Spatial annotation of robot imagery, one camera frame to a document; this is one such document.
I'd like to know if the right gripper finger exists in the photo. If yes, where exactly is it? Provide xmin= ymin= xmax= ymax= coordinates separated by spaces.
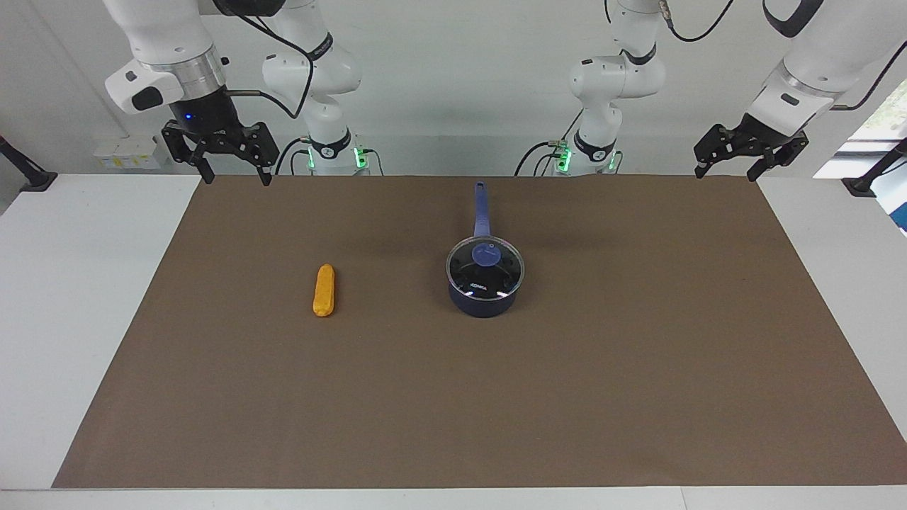
xmin=162 ymin=122 xmax=215 ymax=185
xmin=225 ymin=122 xmax=278 ymax=187

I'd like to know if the black clamp stand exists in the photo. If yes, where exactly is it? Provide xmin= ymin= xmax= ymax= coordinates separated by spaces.
xmin=841 ymin=137 xmax=907 ymax=198
xmin=0 ymin=135 xmax=58 ymax=193

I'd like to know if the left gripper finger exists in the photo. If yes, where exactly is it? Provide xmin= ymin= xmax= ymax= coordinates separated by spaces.
xmin=748 ymin=138 xmax=810 ymax=182
xmin=693 ymin=124 xmax=745 ymax=179

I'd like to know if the glass lid with blue knob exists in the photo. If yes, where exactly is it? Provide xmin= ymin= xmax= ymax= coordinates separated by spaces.
xmin=446 ymin=237 xmax=526 ymax=300

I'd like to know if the blue pot with handle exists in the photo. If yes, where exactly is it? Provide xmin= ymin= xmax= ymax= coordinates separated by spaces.
xmin=446 ymin=181 xmax=526 ymax=319

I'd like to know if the black right arm base cable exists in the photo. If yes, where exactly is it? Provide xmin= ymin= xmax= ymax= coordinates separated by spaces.
xmin=274 ymin=137 xmax=385 ymax=176

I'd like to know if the black left arm base cable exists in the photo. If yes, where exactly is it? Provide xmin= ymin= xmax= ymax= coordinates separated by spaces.
xmin=514 ymin=110 xmax=586 ymax=177

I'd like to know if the white wall socket box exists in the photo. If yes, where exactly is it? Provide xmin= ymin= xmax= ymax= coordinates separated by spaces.
xmin=93 ymin=136 xmax=171 ymax=171

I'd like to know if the orange corn cob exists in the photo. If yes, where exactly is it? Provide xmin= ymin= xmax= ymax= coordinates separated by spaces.
xmin=312 ymin=263 xmax=337 ymax=318

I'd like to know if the black arm base cable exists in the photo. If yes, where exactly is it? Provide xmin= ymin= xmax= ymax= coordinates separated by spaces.
xmin=514 ymin=110 xmax=586 ymax=177
xmin=274 ymin=137 xmax=385 ymax=176

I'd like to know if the brown table mat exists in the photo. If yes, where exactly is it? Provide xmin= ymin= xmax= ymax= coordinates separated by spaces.
xmin=51 ymin=174 xmax=907 ymax=489

